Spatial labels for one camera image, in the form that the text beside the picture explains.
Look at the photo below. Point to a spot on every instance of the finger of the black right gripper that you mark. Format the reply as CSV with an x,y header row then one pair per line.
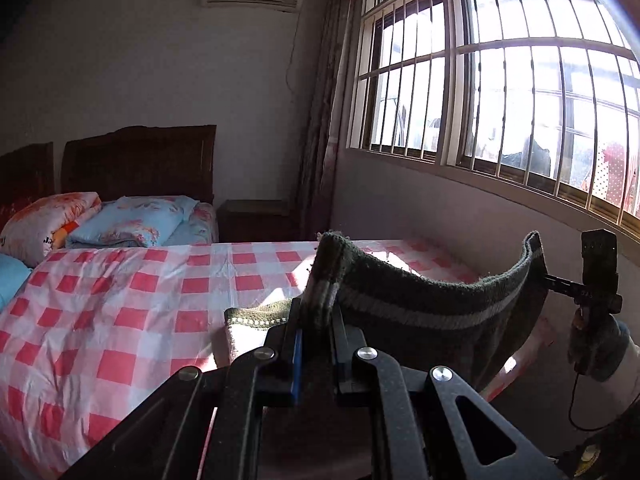
x,y
329,353

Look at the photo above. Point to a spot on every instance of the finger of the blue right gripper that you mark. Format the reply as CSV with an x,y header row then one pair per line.
x,y
296,381

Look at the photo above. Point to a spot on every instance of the green and white knit sweater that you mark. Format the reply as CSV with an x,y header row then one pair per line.
x,y
472,328

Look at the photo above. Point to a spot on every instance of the patterned curtain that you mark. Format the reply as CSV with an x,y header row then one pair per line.
x,y
316,174

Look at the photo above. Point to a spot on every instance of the dark wooden nightstand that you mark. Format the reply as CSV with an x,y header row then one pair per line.
x,y
241,221

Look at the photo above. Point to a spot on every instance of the red white checkered bedsheet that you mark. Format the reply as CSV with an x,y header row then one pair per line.
x,y
94,331

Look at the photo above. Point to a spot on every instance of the blue floral pillow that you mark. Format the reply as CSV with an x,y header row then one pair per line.
x,y
133,222

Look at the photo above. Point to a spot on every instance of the barred window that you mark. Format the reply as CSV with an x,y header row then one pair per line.
x,y
542,94

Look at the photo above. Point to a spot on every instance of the dark wooden headboard right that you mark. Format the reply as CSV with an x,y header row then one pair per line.
x,y
142,161

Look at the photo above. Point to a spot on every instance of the dark wooden headboard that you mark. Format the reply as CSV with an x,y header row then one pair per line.
x,y
27,174
142,161

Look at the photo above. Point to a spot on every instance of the light blue folded quilt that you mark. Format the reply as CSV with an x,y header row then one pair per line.
x,y
13,273

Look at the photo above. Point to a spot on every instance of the pink floral pillow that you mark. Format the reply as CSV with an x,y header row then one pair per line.
x,y
42,227

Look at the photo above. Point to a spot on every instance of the dark wooden headboard left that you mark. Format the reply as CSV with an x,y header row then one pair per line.
x,y
27,174

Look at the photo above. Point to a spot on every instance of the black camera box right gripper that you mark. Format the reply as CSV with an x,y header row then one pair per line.
x,y
599,263

